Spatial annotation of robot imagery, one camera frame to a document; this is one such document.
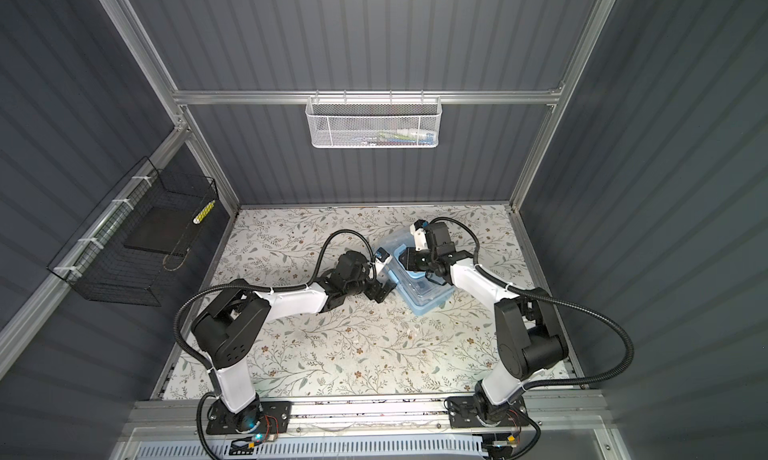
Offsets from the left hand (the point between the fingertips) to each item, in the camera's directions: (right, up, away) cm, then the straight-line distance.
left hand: (386, 274), depth 92 cm
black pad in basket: (-57, +14, -17) cm, 61 cm away
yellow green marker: (-50, +18, -12) cm, 54 cm away
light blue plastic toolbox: (+9, -4, -6) cm, 11 cm away
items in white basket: (+4, +43, +1) cm, 44 cm away
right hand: (+6, +4, -2) cm, 7 cm away
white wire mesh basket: (-6, +59, +31) cm, 67 cm away
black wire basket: (-63, +6, -28) cm, 69 cm away
